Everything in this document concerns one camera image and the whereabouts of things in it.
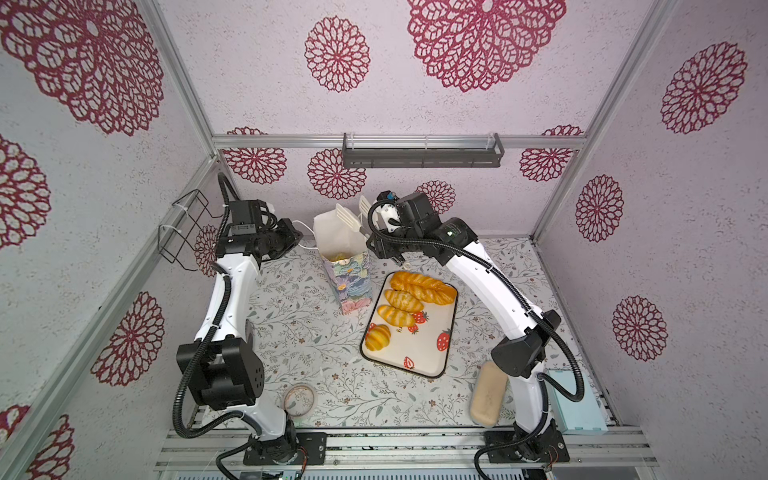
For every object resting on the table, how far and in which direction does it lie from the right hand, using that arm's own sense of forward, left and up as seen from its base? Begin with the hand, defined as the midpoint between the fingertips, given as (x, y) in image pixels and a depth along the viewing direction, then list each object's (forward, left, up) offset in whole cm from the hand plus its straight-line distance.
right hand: (374, 235), depth 75 cm
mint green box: (-33, -52, -32) cm, 69 cm away
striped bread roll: (0, -8, -30) cm, 31 cm away
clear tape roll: (-31, +21, -33) cm, 50 cm away
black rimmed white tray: (-15, -14, -32) cm, 39 cm away
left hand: (+5, +20, -4) cm, 21 cm away
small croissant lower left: (-13, 0, -30) cm, 32 cm away
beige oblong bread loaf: (-29, -30, -30) cm, 51 cm away
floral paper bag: (-2, +8, -7) cm, 11 cm away
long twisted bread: (+5, -15, -30) cm, 34 cm away
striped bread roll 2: (-6, -6, -30) cm, 31 cm away
